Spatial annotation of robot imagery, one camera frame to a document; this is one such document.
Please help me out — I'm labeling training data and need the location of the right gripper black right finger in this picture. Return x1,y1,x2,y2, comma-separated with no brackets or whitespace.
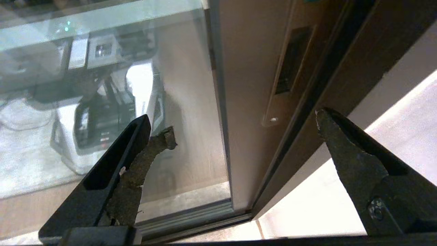
316,108,437,237

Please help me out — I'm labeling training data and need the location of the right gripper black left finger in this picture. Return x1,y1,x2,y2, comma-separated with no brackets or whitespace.
38,114,178,245

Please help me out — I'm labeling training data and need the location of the recessed door handle plate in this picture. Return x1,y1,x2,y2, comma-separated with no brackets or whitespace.
262,24,316,127

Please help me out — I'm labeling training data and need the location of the brown framed sliding glass door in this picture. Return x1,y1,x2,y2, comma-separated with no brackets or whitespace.
0,0,345,240

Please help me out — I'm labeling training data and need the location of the white curtain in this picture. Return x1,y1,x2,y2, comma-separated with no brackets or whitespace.
258,70,437,240

